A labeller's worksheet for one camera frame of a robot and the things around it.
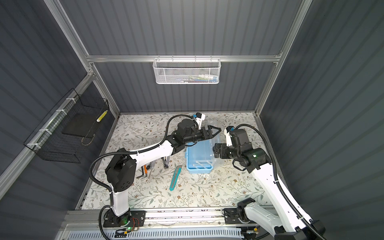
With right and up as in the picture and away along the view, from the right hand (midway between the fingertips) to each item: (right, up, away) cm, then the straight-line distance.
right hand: (222, 149), depth 74 cm
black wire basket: (-78, +7, -3) cm, 78 cm away
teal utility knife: (-26, -19, +13) cm, 34 cm away
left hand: (-2, +9, +4) cm, 10 cm away
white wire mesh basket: (-21, +58, +50) cm, 79 cm away
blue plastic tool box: (-10, -8, +23) cm, 26 cm away
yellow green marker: (-65, +17, +7) cm, 68 cm away
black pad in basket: (-71, +12, +2) cm, 72 cm away
